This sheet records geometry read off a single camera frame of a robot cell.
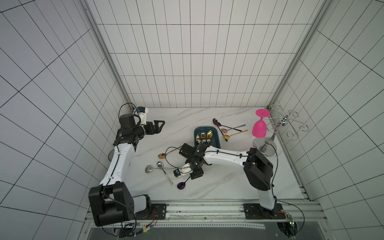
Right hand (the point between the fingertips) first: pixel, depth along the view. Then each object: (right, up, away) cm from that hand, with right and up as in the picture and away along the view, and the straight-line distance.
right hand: (186, 172), depth 84 cm
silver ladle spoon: (-23, +1, +3) cm, 23 cm away
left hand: (-16, +28, -2) cm, 32 cm away
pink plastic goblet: (+44, +25, +4) cm, 51 cm away
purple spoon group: (-3, -5, -5) cm, 7 cm away
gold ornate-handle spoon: (+7, +18, +16) cm, 25 cm away
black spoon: (+20, +30, +26) cm, 44 cm away
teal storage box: (+19, +16, +15) cm, 29 cm away
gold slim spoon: (+27, +19, +17) cm, 37 cm away
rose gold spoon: (+11, +20, +17) cm, 28 cm away
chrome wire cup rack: (+53, +13, +11) cm, 55 cm away
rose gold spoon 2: (-16, +8, +8) cm, 19 cm away
